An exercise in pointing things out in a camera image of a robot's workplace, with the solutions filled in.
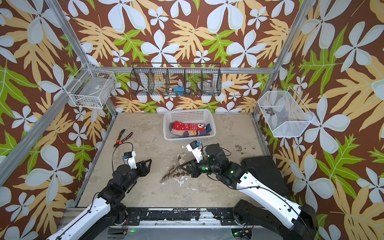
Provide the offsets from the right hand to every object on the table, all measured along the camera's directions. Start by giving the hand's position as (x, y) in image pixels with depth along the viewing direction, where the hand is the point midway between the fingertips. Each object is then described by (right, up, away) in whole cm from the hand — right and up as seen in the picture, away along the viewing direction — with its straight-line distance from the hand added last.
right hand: (180, 167), depth 67 cm
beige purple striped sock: (+6, +14, +37) cm, 40 cm away
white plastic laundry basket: (+9, +27, +45) cm, 53 cm away
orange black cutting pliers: (-46, +8, +36) cm, 59 cm away
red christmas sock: (-4, +20, +38) cm, 43 cm away
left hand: (-19, 0, +15) cm, 24 cm away
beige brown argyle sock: (-2, -2, +3) cm, 4 cm away
